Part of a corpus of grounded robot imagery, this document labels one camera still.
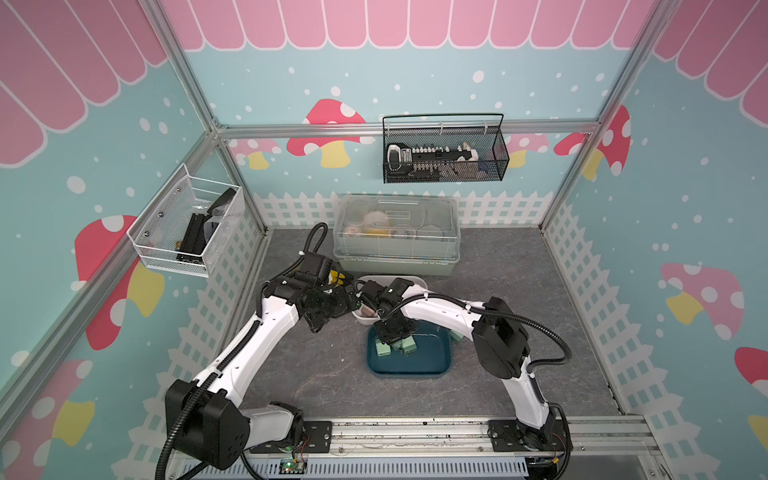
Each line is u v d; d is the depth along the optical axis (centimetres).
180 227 74
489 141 95
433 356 87
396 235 97
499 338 52
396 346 85
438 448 74
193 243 71
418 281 98
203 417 39
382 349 87
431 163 87
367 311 69
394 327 76
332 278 104
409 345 87
